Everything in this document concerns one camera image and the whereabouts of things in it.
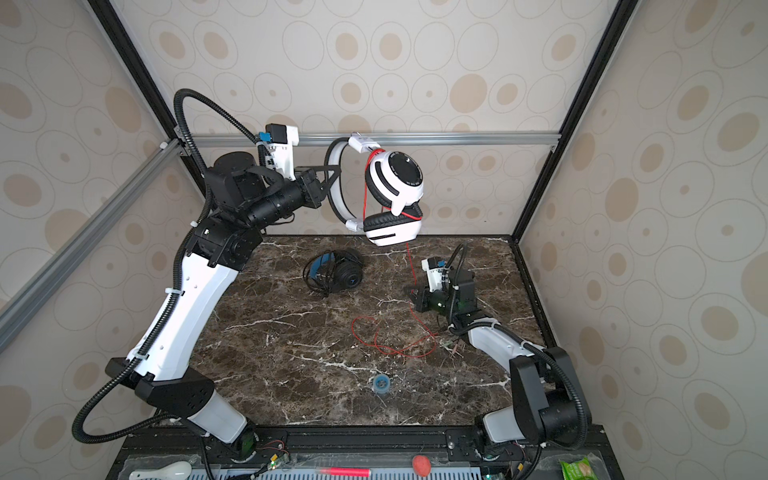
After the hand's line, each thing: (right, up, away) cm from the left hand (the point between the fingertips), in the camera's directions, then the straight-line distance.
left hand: (342, 163), depth 54 cm
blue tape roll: (+6, -52, +29) cm, 60 cm away
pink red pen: (-2, -67, +16) cm, 69 cm away
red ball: (+16, -65, +15) cm, 68 cm away
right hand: (+14, -25, +32) cm, 43 cm away
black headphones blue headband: (-11, -21, +48) cm, 53 cm away
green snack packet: (+53, -66, +15) cm, 86 cm away
